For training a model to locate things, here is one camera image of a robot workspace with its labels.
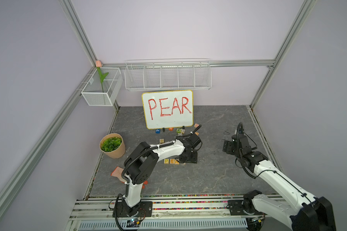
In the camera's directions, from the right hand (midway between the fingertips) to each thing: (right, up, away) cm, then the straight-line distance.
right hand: (231, 142), depth 84 cm
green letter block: (-32, +6, +21) cm, 38 cm away
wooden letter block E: (-36, -12, +5) cm, 38 cm away
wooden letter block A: (-32, -10, -8) cm, 34 cm away
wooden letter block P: (-39, -12, +5) cm, 41 cm away
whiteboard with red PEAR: (-40, +21, +15) cm, 47 cm away
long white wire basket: (-39, +45, +14) cm, 61 cm away
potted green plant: (-71, -2, +1) cm, 71 cm away
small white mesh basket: (-79, +34, +5) cm, 86 cm away
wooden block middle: (-18, +4, +18) cm, 26 cm away
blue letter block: (-47, +5, +21) cm, 51 cm away
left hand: (-23, -13, +3) cm, 26 cm away
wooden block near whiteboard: (-18, +10, +25) cm, 32 cm away
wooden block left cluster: (-43, -1, +15) cm, 46 cm away
